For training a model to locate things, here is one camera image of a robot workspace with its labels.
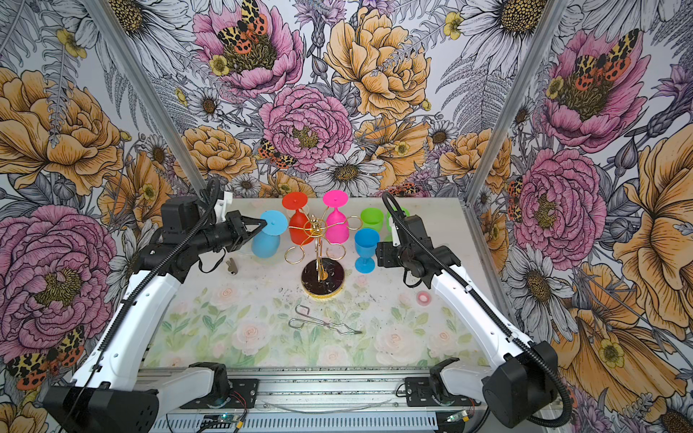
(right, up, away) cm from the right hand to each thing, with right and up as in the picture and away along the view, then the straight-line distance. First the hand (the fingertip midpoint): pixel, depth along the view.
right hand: (388, 258), depth 80 cm
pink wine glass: (-15, +10, -4) cm, 18 cm away
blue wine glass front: (-6, +5, +11) cm, 14 cm away
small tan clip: (-54, -5, +19) cm, 57 cm away
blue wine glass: (-35, +5, -1) cm, 36 cm away
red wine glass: (-25, +9, -5) cm, 27 cm away
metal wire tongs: (-28, -21, +7) cm, 35 cm away
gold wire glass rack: (-21, -9, +16) cm, 28 cm away
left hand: (-32, +8, -9) cm, 35 cm away
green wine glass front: (-4, +12, +18) cm, 22 cm away
